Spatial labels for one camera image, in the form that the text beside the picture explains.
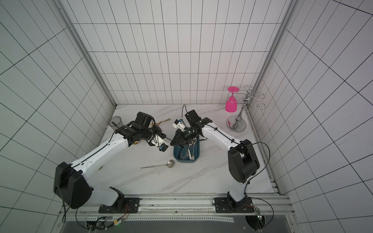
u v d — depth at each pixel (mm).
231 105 992
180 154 905
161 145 670
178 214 714
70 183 401
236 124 1063
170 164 856
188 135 715
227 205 666
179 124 776
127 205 717
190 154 902
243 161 462
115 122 899
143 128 634
